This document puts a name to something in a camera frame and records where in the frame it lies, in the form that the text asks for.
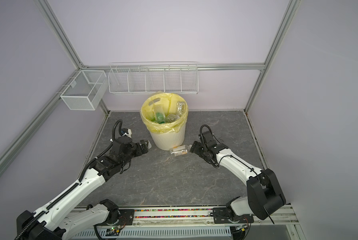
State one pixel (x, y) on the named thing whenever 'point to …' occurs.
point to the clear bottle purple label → (180, 107)
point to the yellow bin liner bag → (168, 101)
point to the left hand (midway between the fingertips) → (141, 145)
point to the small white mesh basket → (84, 92)
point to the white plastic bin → (165, 141)
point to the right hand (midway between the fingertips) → (195, 151)
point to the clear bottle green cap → (159, 114)
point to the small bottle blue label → (172, 117)
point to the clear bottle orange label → (181, 150)
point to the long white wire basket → (178, 77)
